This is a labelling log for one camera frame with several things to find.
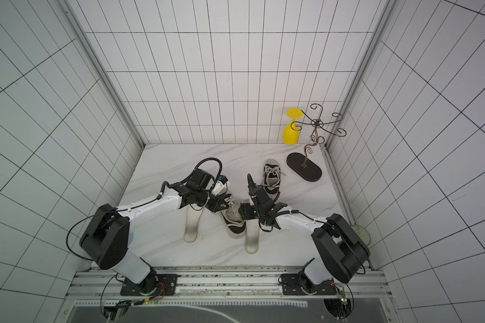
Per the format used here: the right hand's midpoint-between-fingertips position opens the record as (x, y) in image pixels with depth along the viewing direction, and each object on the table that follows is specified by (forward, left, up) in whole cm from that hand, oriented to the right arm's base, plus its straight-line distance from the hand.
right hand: (245, 204), depth 90 cm
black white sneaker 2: (+15, -12, +1) cm, 19 cm away
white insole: (-11, +23, -4) cm, 26 cm away
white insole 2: (-12, -4, -4) cm, 13 cm away
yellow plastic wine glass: (+28, -20, +19) cm, 40 cm away
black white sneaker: (-11, +3, +3) cm, 12 cm away
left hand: (-5, +8, +5) cm, 11 cm away
